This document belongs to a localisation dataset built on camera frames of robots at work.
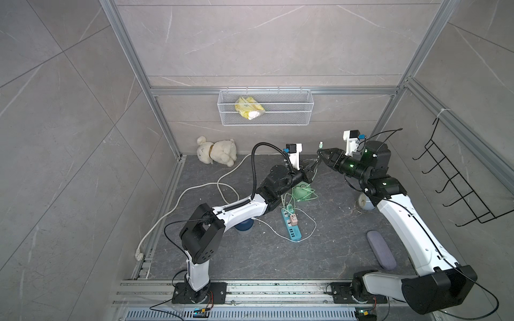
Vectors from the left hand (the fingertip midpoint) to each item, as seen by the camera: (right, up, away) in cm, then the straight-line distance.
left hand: (324, 158), depth 68 cm
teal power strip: (-8, -32, +17) cm, 37 cm away
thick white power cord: (-51, -12, +38) cm, 65 cm away
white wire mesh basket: (-11, +28, +32) cm, 44 cm away
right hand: (-1, +2, +1) cm, 3 cm away
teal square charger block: (-9, -21, +20) cm, 31 cm away
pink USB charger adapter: (-8, -26, +17) cm, 32 cm away
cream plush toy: (-43, +6, +40) cm, 59 cm away
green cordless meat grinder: (-3, -14, +21) cm, 26 cm away
